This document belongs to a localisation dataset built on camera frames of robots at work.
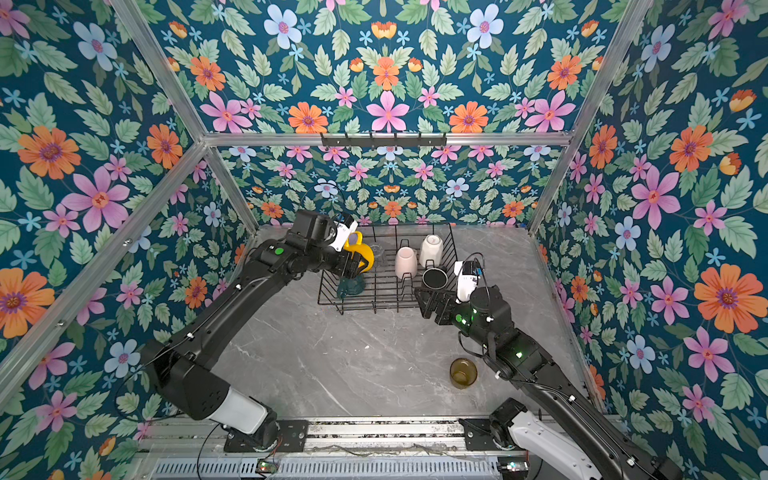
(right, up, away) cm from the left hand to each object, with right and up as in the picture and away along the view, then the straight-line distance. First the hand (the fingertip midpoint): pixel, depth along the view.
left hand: (361, 250), depth 75 cm
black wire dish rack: (+6, -4, +30) cm, 31 cm away
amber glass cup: (+28, -35, +8) cm, 45 cm away
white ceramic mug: (+20, +1, +23) cm, 31 cm away
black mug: (+20, -8, +16) cm, 27 cm away
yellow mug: (-2, +2, +2) cm, 3 cm away
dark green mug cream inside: (-6, -11, +21) cm, 25 cm away
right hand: (+16, -9, -7) cm, 20 cm away
